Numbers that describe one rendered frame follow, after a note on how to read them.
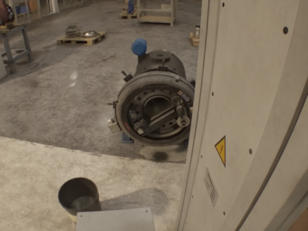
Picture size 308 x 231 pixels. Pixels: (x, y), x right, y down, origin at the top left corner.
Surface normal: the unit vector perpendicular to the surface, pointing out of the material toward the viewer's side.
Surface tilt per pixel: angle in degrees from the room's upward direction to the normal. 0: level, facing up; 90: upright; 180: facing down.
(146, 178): 0
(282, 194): 90
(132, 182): 0
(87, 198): 0
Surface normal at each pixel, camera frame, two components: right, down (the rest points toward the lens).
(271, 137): -0.99, 0.08
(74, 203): 0.00, -0.81
